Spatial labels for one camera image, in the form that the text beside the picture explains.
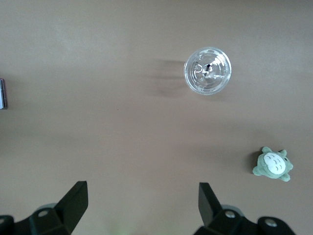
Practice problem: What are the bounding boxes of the clear plastic lidded cup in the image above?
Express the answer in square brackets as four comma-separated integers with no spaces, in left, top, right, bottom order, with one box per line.
[183,47,232,96]

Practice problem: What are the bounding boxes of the grey green plush toy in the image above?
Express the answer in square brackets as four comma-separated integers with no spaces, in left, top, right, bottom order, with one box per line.
[252,146,294,183]

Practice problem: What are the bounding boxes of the brown paper table cover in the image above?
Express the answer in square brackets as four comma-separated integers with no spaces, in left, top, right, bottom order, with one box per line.
[0,0,313,235]

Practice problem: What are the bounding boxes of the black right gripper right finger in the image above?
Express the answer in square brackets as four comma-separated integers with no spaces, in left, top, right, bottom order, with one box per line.
[193,182,298,235]

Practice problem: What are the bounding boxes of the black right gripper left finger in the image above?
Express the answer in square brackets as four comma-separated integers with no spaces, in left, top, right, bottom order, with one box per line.
[0,180,89,235]

